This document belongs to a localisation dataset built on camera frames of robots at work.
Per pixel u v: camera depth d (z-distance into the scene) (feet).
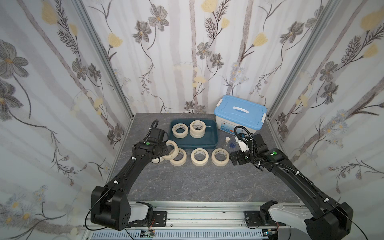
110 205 1.32
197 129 3.43
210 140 3.80
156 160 2.40
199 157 3.18
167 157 2.68
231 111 3.33
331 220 1.23
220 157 3.22
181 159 3.04
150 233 2.30
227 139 3.05
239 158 2.27
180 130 3.61
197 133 3.39
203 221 2.43
